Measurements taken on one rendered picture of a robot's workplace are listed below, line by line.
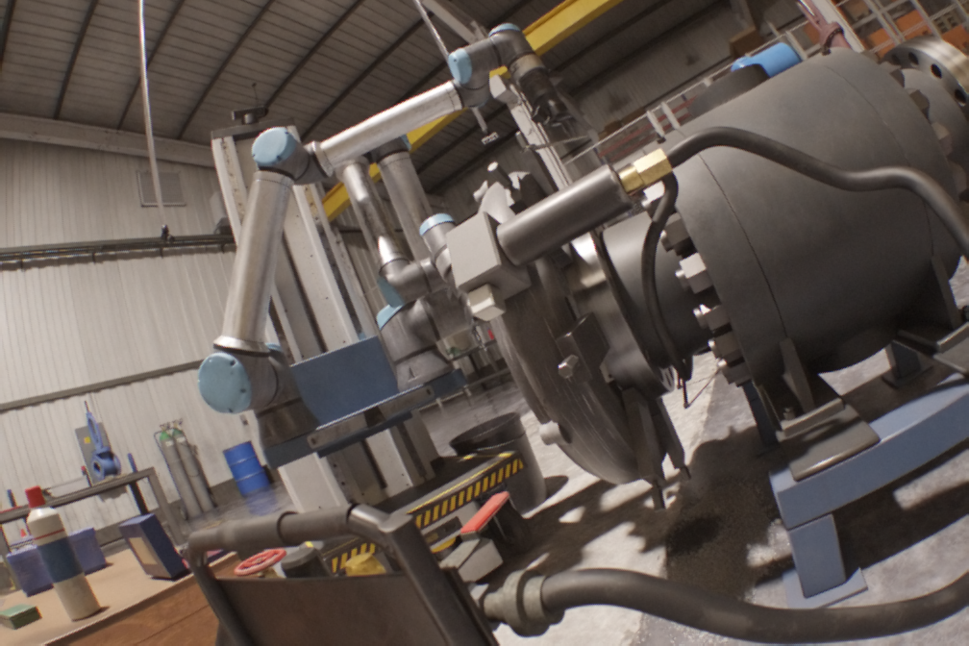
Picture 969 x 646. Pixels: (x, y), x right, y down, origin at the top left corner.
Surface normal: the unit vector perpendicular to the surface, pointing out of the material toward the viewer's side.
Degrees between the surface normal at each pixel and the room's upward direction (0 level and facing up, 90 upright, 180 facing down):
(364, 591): 90
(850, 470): 90
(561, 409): 107
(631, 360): 115
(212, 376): 94
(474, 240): 67
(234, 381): 94
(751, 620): 60
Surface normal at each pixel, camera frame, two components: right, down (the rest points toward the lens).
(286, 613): -0.42, 0.05
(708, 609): -0.08, -0.64
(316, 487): 0.47, -0.34
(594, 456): -0.12, 0.56
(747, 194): -0.51, -0.20
